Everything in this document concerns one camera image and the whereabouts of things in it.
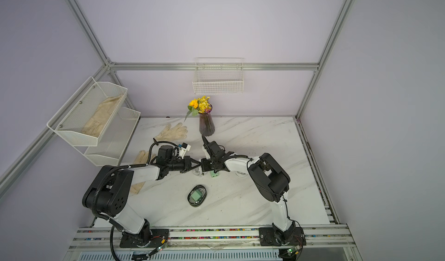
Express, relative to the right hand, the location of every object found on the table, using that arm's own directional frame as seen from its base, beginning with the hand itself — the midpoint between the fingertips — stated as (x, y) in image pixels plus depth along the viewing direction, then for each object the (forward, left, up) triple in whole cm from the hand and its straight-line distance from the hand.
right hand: (203, 167), depth 94 cm
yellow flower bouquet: (+26, 0, +23) cm, 34 cm away
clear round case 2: (-4, -20, -1) cm, 21 cm away
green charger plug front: (-15, +2, 0) cm, 16 cm away
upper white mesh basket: (+10, +50, +32) cm, 60 cm away
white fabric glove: (+26, +19, -1) cm, 33 cm away
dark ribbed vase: (+26, -1, +5) cm, 26 cm away
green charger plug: (-4, -6, 0) cm, 7 cm away
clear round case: (-4, +2, +3) cm, 6 cm away
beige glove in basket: (+7, +46, +29) cm, 55 cm away
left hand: (-2, +1, +5) cm, 5 cm away
